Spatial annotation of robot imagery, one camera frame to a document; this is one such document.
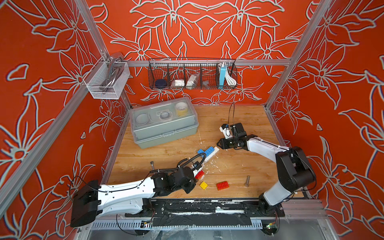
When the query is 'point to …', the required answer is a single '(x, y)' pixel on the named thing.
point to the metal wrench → (152, 162)
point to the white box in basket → (178, 83)
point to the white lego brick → (215, 150)
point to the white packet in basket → (190, 81)
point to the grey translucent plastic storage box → (162, 123)
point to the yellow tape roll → (182, 108)
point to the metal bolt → (247, 184)
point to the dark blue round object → (160, 83)
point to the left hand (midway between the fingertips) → (196, 176)
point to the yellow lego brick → (203, 185)
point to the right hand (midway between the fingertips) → (216, 143)
